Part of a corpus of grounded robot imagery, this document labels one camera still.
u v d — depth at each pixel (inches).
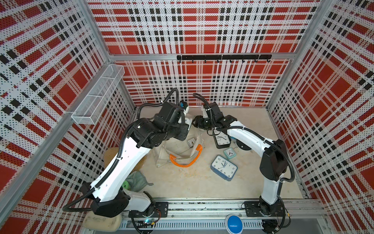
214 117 26.0
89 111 36.8
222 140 38.8
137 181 32.6
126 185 30.8
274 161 18.4
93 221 26.6
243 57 34.7
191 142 38.4
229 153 36.6
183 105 21.3
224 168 33.9
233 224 27.5
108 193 14.6
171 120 17.5
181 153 36.6
